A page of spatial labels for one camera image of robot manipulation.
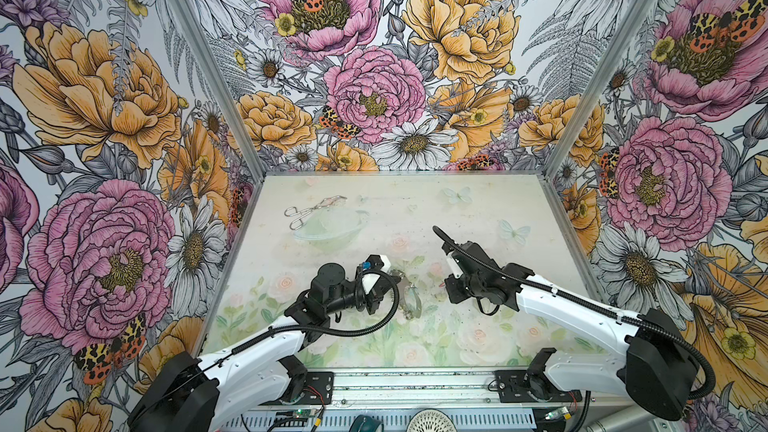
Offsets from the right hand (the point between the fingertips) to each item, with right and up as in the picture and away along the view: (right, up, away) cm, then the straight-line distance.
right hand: (451, 294), depth 83 cm
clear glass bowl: (-37, +15, +23) cm, 46 cm away
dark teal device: (-22, -21, -20) cm, 36 cm away
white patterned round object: (-7, -24, -14) cm, 29 cm away
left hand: (-15, +4, -5) cm, 17 cm away
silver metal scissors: (-41, +25, +29) cm, 56 cm away
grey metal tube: (+35, -24, -15) cm, 45 cm away
